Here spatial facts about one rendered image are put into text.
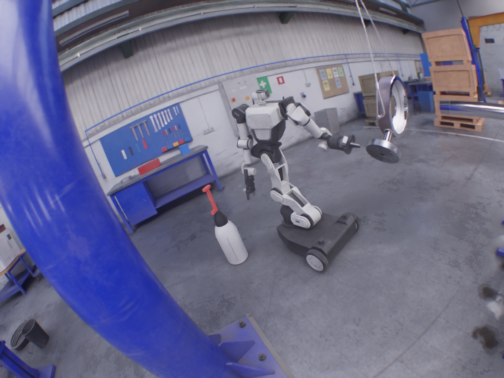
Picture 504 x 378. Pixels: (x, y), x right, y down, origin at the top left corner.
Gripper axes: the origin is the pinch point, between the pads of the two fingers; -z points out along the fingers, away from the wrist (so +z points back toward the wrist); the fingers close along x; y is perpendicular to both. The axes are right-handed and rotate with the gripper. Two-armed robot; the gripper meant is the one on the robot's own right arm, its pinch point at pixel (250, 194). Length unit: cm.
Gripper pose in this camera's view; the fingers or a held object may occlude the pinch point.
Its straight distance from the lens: 199.7
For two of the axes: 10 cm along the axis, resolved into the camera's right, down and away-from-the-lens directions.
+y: 8.8, 1.2, -4.7
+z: -0.8, -9.2, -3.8
